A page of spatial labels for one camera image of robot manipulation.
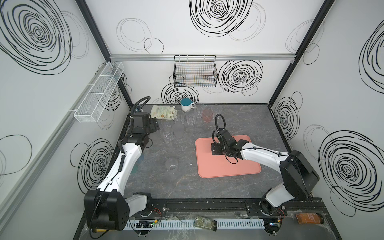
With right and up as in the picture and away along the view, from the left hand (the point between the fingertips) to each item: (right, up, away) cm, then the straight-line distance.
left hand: (147, 122), depth 81 cm
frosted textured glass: (+15, -6, +21) cm, 26 cm away
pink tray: (+36, -26, +5) cm, 44 cm away
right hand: (+38, -16, +7) cm, 42 cm away
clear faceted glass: (+24, +3, +30) cm, 38 cm away
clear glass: (+43, +8, +30) cm, 53 cm away
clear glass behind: (+30, +10, +32) cm, 45 cm away
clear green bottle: (+31, -45, -15) cm, 57 cm away
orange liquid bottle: (+79, -44, -14) cm, 92 cm away
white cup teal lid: (+21, +12, +30) cm, 39 cm away
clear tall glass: (+7, -8, +20) cm, 23 cm away
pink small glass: (+35, +3, +25) cm, 44 cm away
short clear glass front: (+13, -26, +5) cm, 29 cm away
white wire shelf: (-25, +9, -7) cm, 27 cm away
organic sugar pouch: (+2, +6, +33) cm, 34 cm away
